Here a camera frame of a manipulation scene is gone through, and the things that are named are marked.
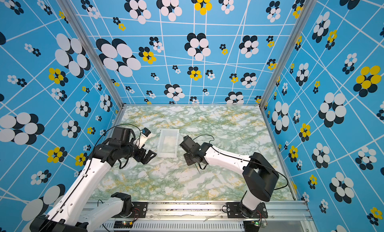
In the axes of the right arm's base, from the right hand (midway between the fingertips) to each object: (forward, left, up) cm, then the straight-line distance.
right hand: (190, 156), depth 86 cm
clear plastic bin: (+12, +16, -6) cm, 21 cm away
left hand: (-1, +21, +12) cm, 24 cm away
